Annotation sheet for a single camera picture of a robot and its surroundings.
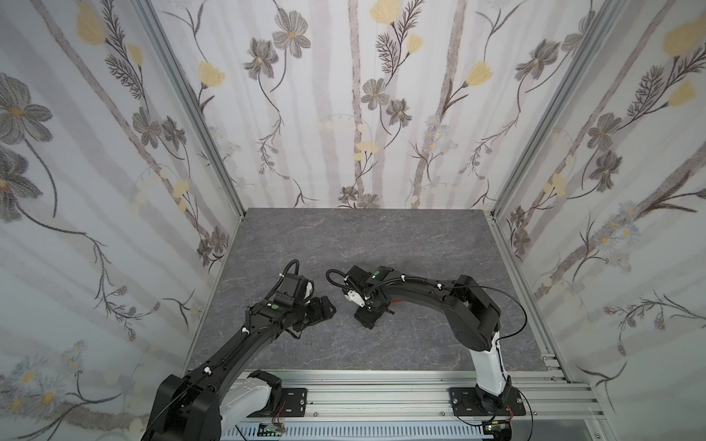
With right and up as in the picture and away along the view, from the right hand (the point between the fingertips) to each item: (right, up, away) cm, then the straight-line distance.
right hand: (372, 307), depth 90 cm
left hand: (-14, +1, -7) cm, 15 cm away
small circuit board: (-26, -27, -20) cm, 43 cm away
